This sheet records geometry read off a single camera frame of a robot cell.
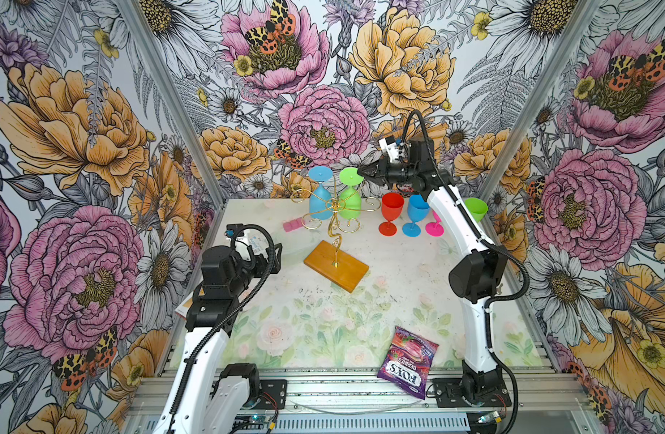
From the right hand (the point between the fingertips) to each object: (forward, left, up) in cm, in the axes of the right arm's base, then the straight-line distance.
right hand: (357, 177), depth 82 cm
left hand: (-20, +26, -9) cm, 34 cm away
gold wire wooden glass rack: (-10, +7, -5) cm, 13 cm away
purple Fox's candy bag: (-43, -12, -32) cm, 55 cm away
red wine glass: (+6, -14, -19) cm, 24 cm away
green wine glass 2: (-1, +2, -7) cm, 8 cm away
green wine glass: (+10, -49, -26) cm, 56 cm away
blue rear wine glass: (-1, +12, -9) cm, 15 cm away
